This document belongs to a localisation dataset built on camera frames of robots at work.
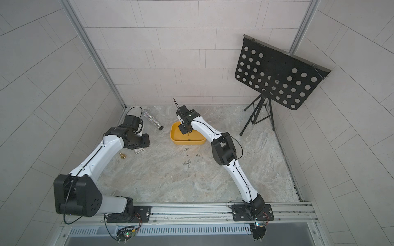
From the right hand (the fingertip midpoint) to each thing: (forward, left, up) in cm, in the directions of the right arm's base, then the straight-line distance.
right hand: (186, 128), depth 102 cm
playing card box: (-16, +28, +1) cm, 32 cm away
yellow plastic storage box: (-8, -3, -1) cm, 8 cm away
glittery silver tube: (+12, +28, +4) cm, 31 cm away
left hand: (-15, +19, +10) cm, 26 cm away
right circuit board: (-58, -34, -5) cm, 68 cm away
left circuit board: (-56, +25, 0) cm, 61 cm away
